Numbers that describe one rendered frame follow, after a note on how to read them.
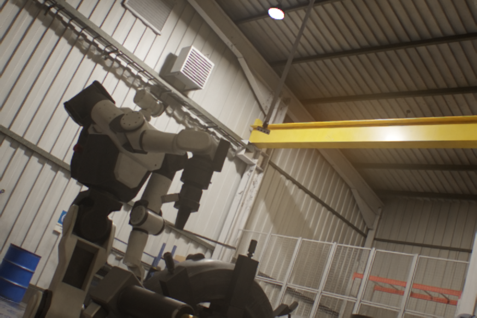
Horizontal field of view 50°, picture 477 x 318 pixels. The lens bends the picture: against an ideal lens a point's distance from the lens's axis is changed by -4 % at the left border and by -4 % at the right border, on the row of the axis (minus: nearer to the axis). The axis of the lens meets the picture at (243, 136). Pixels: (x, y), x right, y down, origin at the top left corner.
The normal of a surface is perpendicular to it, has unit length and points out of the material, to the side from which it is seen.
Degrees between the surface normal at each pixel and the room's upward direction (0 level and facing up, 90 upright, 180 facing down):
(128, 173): 90
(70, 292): 80
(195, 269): 47
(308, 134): 90
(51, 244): 90
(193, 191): 92
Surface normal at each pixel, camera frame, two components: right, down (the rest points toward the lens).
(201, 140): -0.27, -0.38
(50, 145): 0.70, -0.01
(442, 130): -0.63, -0.49
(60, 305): 0.60, -0.48
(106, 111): -0.18, -0.65
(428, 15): -0.42, 0.80
